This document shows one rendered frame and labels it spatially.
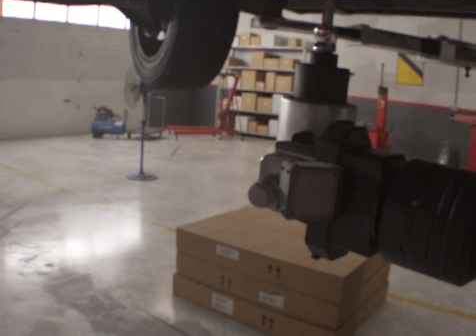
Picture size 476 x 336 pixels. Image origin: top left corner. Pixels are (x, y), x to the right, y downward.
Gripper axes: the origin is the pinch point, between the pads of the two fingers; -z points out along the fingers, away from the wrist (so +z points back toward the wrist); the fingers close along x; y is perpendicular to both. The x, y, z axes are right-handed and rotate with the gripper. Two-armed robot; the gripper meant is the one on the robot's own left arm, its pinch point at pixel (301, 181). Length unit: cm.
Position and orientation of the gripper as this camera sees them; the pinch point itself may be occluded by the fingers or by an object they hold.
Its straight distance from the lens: 44.2
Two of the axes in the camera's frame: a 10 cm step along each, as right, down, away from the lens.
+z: 7.0, 1.9, -6.9
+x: 1.0, -9.8, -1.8
